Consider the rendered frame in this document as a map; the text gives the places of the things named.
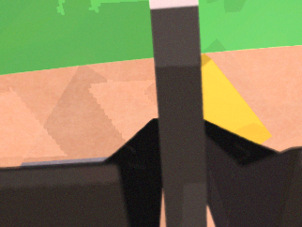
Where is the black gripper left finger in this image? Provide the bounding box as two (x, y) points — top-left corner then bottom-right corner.
(0, 118), (163, 227)

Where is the green flat mat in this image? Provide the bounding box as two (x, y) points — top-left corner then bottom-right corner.
(0, 0), (302, 76)

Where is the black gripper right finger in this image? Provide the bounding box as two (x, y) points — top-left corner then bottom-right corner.
(204, 119), (302, 227)

